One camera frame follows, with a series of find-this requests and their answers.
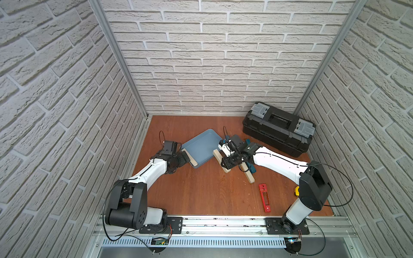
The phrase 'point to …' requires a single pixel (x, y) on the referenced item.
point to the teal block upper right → (248, 141)
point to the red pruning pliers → (263, 188)
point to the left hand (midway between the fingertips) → (185, 158)
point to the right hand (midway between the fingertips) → (226, 162)
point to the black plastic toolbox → (279, 129)
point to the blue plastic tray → (201, 146)
